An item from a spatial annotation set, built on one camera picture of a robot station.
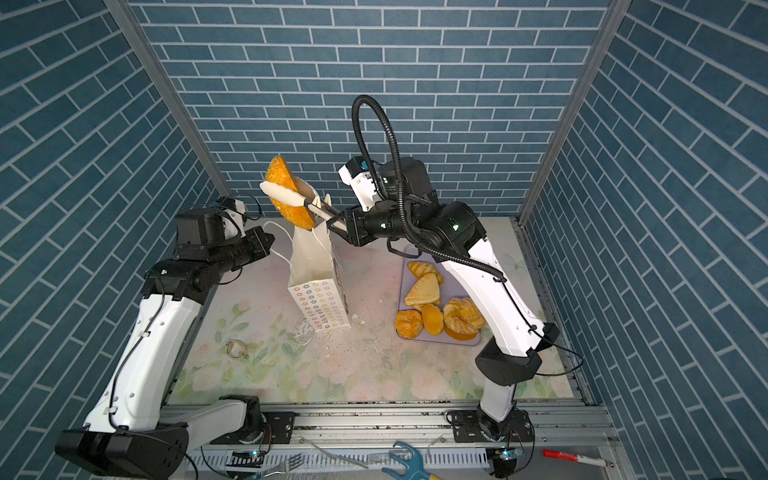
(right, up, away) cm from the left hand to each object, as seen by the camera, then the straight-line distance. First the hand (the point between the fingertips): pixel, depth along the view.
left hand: (276, 234), depth 70 cm
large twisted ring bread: (+48, -25, +17) cm, 56 cm away
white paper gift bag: (+1, -14, +29) cm, 32 cm away
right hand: (+16, +3, -14) cm, 21 cm away
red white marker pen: (+71, -53, -1) cm, 89 cm away
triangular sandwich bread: (+37, -17, +23) cm, 47 cm away
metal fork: (+2, -54, -2) cm, 54 cm away
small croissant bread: (+37, -11, +31) cm, 49 cm away
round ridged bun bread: (+32, -26, +17) cm, 45 cm away
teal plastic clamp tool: (+33, -54, -4) cm, 63 cm away
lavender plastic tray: (+47, -17, +29) cm, 58 cm away
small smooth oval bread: (+40, -25, +18) cm, 50 cm away
